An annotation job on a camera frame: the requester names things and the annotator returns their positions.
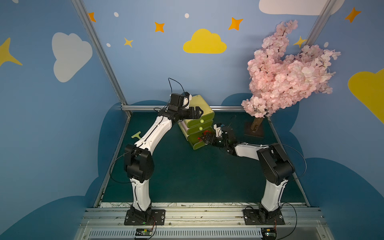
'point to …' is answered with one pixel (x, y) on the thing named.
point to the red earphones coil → (198, 138)
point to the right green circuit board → (268, 233)
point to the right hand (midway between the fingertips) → (206, 137)
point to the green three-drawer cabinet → (196, 101)
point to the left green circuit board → (143, 232)
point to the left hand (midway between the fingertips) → (196, 109)
